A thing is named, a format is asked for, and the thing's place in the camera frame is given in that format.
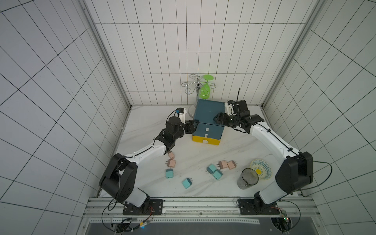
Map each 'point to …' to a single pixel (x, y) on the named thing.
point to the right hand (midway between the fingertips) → (212, 120)
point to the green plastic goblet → (205, 90)
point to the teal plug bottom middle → (187, 182)
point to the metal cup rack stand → (199, 87)
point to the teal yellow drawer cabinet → (208, 130)
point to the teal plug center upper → (211, 169)
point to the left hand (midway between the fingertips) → (195, 124)
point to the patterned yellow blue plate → (262, 168)
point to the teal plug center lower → (217, 174)
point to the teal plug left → (169, 173)
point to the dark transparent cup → (247, 177)
